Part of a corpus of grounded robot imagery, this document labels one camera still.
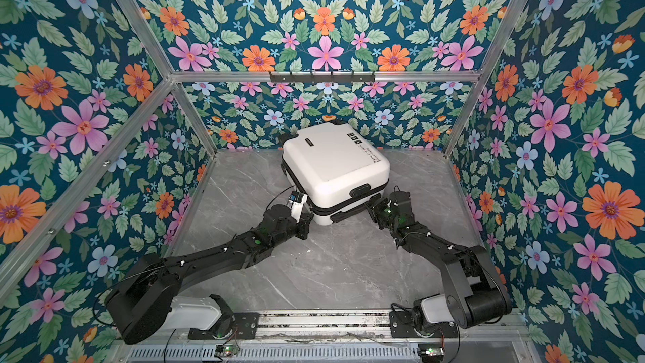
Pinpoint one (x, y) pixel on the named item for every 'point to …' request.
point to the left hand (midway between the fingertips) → (317, 211)
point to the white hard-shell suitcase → (338, 169)
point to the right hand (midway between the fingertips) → (363, 200)
